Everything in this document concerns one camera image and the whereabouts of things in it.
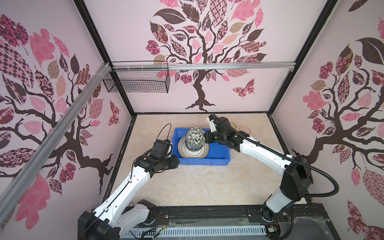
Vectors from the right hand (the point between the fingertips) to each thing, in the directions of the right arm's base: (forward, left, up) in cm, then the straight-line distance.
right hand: (204, 132), depth 83 cm
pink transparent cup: (+12, -29, -13) cm, 34 cm away
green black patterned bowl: (-1, +5, -4) cm, 7 cm away
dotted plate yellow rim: (-5, +10, -17) cm, 20 cm away
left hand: (-16, +15, -7) cm, 23 cm away
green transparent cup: (+16, -22, -13) cm, 30 cm away
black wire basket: (+58, +53, -3) cm, 79 cm away
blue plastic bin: (-4, -9, -19) cm, 22 cm away
